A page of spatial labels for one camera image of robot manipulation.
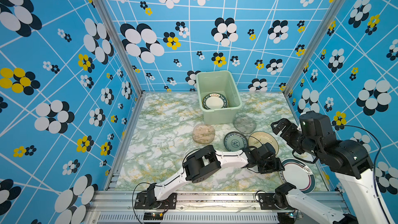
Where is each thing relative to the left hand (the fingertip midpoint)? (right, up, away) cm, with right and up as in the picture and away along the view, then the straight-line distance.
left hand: (284, 172), depth 77 cm
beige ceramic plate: (-6, +14, +16) cm, 22 cm away
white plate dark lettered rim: (-32, +37, +35) cm, 60 cm away
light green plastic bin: (-28, +51, +37) cm, 69 cm away
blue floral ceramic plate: (-21, +12, +17) cm, 29 cm away
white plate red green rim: (+10, -3, +4) cm, 11 cm away
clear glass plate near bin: (-13, +21, +25) cm, 35 cm away
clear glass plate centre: (-40, +13, -19) cm, 46 cm away
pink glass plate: (-40, +15, +21) cm, 48 cm away
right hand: (-10, +24, -14) cm, 29 cm away
